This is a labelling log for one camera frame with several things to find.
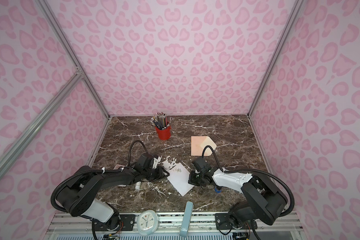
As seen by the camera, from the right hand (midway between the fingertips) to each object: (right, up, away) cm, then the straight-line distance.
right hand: (188, 181), depth 85 cm
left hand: (-11, +4, +2) cm, 12 cm away
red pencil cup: (-16, +26, +19) cm, 36 cm away
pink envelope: (+7, +20, +19) cm, 28 cm away
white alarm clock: (-20, -15, -13) cm, 28 cm away
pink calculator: (-44, +7, +8) cm, 45 cm away
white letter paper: (-6, +1, +3) cm, 6 cm away
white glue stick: (-28, -1, -2) cm, 28 cm away
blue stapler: (+16, -5, -2) cm, 17 cm away
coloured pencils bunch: (-18, +35, +12) cm, 41 cm away
